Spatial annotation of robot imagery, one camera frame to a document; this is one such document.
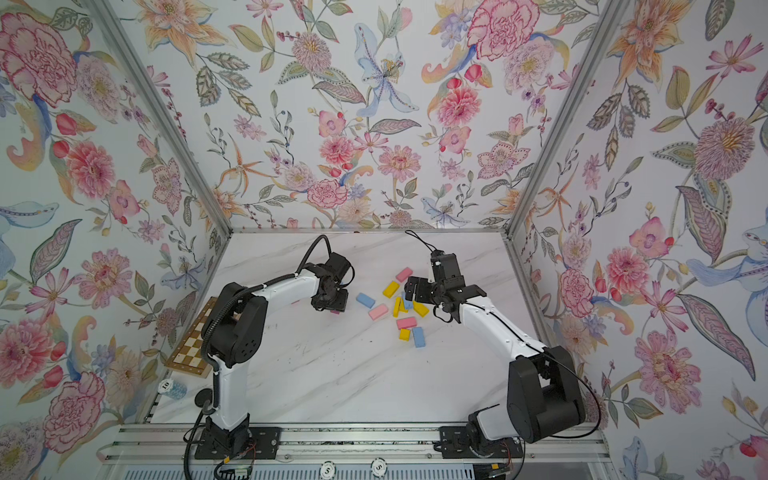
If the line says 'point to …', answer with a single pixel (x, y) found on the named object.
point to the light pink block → (378, 311)
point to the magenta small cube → (335, 312)
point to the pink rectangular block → (402, 276)
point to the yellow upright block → (397, 304)
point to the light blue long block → (365, 300)
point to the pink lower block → (405, 323)
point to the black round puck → (204, 394)
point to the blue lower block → (419, 337)
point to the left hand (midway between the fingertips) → (343, 302)
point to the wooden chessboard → (189, 356)
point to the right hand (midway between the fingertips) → (418, 283)
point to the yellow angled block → (420, 309)
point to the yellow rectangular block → (391, 289)
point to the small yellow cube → (404, 334)
